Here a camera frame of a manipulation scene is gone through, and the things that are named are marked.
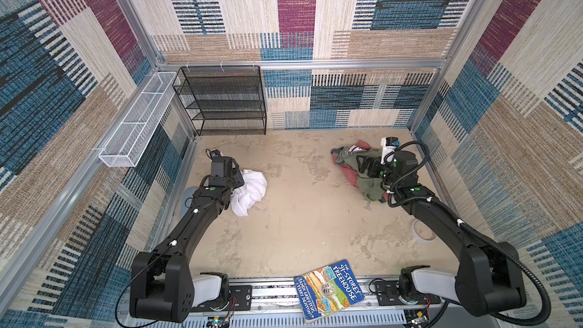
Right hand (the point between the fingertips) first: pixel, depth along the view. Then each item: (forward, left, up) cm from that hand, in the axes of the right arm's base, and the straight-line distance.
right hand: (367, 159), depth 85 cm
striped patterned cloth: (+12, 0, -8) cm, 14 cm away
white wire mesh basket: (-3, +79, +15) cm, 80 cm away
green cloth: (-6, -3, -9) cm, 12 cm away
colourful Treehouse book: (-39, +18, -16) cm, 46 cm away
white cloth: (-4, +43, -12) cm, 45 cm away
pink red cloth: (+1, +4, -11) cm, 11 cm away
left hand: (-1, +50, -2) cm, 50 cm away
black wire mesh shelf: (+40, +60, -1) cm, 72 cm away
